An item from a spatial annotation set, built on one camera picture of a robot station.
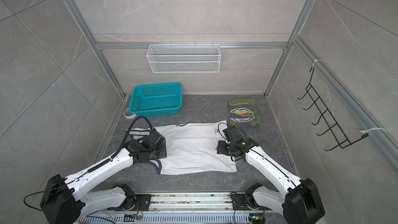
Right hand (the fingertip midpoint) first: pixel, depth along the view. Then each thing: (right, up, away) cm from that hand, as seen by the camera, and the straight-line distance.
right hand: (221, 147), depth 83 cm
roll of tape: (-62, +15, +23) cm, 68 cm away
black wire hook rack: (+44, +9, -23) cm, 51 cm away
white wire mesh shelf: (-21, +55, +17) cm, 61 cm away
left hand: (-32, 0, -2) cm, 32 cm away
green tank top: (+18, +18, +22) cm, 34 cm away
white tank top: (-17, -3, +9) cm, 20 cm away
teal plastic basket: (-46, +28, +34) cm, 64 cm away
